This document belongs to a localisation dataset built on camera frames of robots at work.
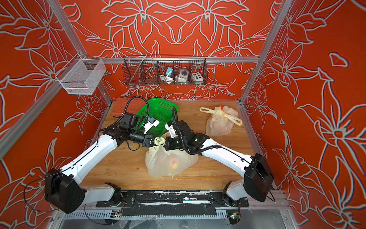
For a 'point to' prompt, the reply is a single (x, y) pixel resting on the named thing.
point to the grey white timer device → (183, 75)
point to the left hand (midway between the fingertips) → (162, 142)
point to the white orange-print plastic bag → (161, 161)
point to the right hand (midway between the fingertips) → (158, 145)
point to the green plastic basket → (163, 111)
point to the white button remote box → (197, 77)
